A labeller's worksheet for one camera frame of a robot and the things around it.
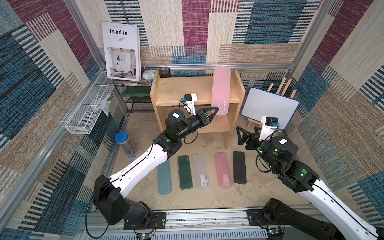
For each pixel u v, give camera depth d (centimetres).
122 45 77
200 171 90
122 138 83
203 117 56
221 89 64
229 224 73
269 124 51
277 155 45
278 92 91
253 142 56
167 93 70
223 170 92
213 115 61
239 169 93
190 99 59
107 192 41
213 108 62
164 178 87
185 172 87
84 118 72
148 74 85
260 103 94
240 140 58
